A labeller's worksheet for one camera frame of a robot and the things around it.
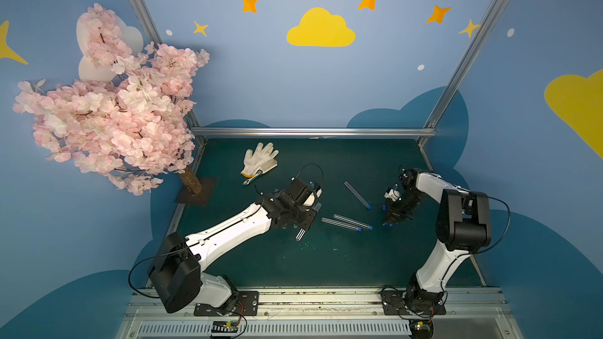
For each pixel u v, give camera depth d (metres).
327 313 0.73
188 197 0.97
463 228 0.51
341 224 0.93
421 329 0.73
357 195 1.01
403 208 0.81
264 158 1.14
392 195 0.86
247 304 0.75
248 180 1.04
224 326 0.73
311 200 0.65
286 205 0.60
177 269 0.40
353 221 0.93
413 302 0.68
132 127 0.54
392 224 0.91
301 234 0.78
